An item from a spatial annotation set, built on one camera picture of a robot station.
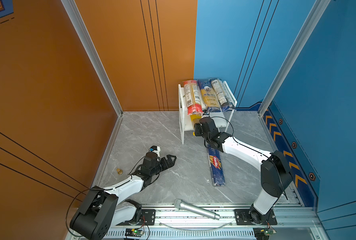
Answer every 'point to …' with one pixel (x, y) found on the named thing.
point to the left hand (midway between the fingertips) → (172, 158)
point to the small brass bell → (119, 171)
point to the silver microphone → (195, 209)
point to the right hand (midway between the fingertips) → (197, 124)
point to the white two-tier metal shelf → (223, 118)
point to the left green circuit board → (134, 232)
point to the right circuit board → (262, 233)
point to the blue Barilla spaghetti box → (216, 166)
